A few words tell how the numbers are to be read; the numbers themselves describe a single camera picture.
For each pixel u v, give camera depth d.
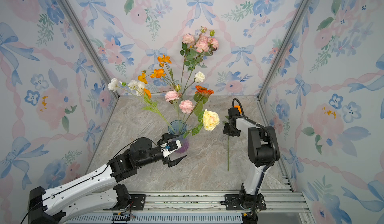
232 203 0.73
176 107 0.78
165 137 0.63
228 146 0.94
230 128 0.78
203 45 0.78
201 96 0.72
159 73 0.82
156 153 0.58
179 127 0.81
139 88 0.73
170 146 0.54
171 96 0.74
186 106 0.73
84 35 0.84
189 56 0.84
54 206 0.41
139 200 0.75
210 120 0.54
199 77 0.73
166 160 0.59
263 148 0.51
